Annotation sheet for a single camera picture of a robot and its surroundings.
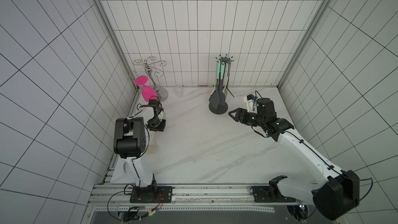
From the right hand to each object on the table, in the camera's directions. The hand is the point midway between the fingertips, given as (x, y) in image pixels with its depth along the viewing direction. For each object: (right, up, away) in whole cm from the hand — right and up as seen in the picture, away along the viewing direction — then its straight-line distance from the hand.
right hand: (232, 111), depth 78 cm
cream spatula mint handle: (-45, -23, +10) cm, 51 cm away
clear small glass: (-33, +12, +34) cm, 48 cm away
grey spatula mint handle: (-3, +6, +16) cm, 17 cm away
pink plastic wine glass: (-49, +10, +14) cm, 52 cm away
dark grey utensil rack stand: (-1, 0, +23) cm, 23 cm away
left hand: (-43, -14, +17) cm, 48 cm away
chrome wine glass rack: (-47, +29, +16) cm, 57 cm away
